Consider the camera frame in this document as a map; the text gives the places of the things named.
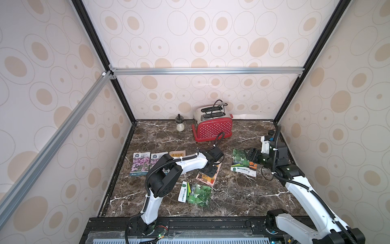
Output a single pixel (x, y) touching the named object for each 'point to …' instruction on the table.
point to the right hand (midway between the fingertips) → (255, 151)
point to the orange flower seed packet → (253, 166)
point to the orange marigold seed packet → (178, 153)
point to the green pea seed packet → (195, 194)
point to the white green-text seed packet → (240, 162)
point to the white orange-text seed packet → (207, 179)
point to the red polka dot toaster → (212, 122)
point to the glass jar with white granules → (180, 123)
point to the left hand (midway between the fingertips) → (214, 172)
